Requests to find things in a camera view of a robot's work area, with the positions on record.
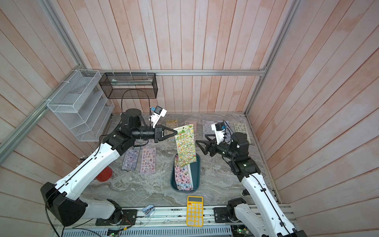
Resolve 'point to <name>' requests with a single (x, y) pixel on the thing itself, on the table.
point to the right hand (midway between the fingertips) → (201, 138)
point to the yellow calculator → (195, 211)
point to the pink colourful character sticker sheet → (182, 176)
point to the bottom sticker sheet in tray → (194, 123)
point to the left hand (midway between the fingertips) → (175, 136)
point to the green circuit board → (243, 231)
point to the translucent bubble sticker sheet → (207, 128)
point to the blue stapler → (148, 210)
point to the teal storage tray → (195, 170)
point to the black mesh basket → (130, 85)
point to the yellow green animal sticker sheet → (186, 144)
